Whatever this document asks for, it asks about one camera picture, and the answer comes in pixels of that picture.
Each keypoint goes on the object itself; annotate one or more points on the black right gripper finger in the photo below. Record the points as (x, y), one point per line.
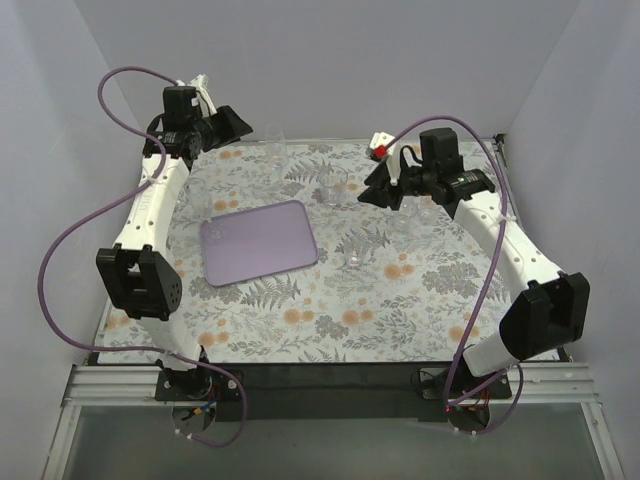
(379, 178)
(381, 197)

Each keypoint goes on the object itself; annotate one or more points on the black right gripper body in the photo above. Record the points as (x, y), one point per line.
(416, 180)

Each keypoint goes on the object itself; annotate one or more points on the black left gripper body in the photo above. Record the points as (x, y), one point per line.
(220, 129)

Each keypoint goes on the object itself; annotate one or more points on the clear faceted tumbler glass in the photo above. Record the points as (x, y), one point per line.
(333, 181)

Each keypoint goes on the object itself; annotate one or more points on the tall clear flute glass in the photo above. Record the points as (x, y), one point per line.
(276, 152)

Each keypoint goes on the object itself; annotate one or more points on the small clear shot glass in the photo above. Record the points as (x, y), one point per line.
(354, 250)

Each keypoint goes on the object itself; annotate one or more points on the clear stemmed wine glass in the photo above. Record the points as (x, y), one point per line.
(208, 219)

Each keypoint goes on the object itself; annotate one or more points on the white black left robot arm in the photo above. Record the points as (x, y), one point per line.
(138, 270)

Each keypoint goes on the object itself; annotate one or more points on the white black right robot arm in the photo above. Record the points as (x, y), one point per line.
(548, 307)

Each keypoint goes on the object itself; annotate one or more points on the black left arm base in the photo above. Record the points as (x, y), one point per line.
(196, 384)

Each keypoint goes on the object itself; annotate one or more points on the purple rectangular tray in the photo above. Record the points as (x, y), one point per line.
(253, 243)

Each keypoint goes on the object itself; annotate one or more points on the tall clear drinking glass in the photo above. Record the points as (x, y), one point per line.
(402, 218)

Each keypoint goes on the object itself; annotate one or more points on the clear stemmed goblet glass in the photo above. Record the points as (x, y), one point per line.
(426, 210)

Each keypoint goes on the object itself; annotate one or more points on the floral patterned table mat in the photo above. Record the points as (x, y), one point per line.
(412, 299)

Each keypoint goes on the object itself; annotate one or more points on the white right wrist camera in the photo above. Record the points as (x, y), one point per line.
(383, 148)

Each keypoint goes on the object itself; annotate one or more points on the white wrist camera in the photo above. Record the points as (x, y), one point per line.
(383, 148)
(200, 83)

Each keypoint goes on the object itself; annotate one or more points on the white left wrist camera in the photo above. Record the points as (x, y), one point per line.
(200, 83)

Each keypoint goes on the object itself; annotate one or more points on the aluminium table frame rail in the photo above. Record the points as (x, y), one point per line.
(112, 385)

